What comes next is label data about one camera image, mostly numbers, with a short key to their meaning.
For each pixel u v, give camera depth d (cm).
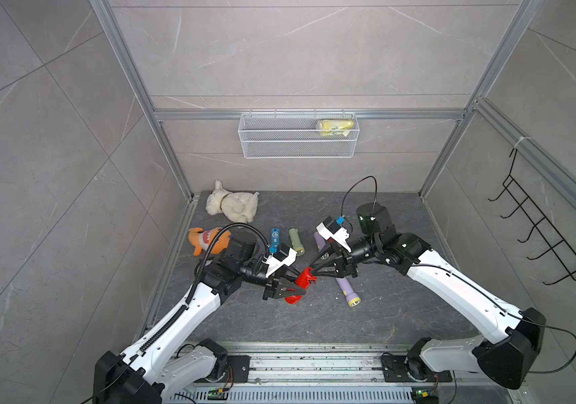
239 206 103
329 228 54
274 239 100
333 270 57
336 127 85
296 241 98
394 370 72
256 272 58
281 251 55
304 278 59
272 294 59
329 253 60
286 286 59
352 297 85
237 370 73
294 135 101
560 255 62
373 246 57
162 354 41
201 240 95
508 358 38
